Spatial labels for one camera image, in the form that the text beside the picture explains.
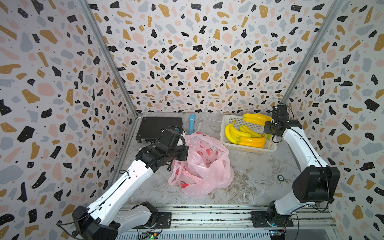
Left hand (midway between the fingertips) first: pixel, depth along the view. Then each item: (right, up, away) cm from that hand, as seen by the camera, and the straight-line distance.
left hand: (189, 150), depth 73 cm
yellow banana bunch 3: (+42, +1, +26) cm, 49 cm away
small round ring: (+54, -19, +16) cm, 59 cm away
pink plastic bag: (+8, -9, +2) cm, 12 cm away
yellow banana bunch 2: (+28, +6, +30) cm, 41 cm away
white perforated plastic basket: (+50, -1, +22) cm, 55 cm away
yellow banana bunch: (+39, +16, +17) cm, 46 cm away
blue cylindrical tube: (-1, +18, +43) cm, 47 cm away
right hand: (+47, +11, +13) cm, 49 cm away
